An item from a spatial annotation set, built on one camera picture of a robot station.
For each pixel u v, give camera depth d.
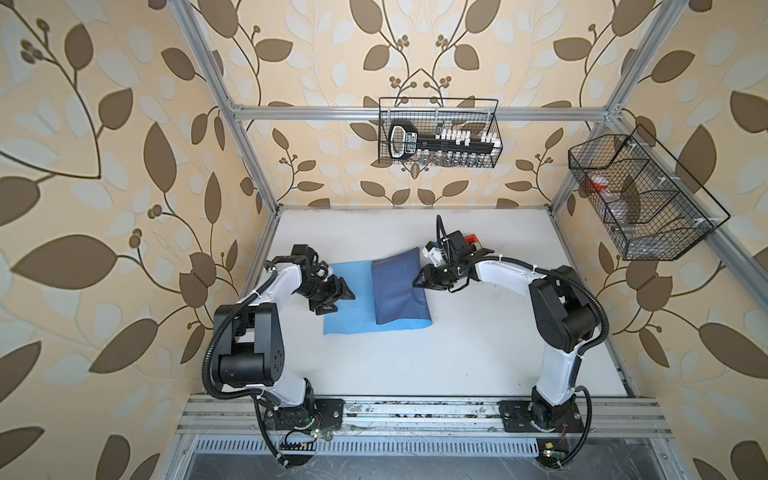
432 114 0.90
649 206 0.73
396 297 0.89
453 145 0.82
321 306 0.80
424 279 0.86
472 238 1.04
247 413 0.76
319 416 0.74
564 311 0.51
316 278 0.78
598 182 0.81
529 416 0.72
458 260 0.74
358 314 0.92
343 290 0.81
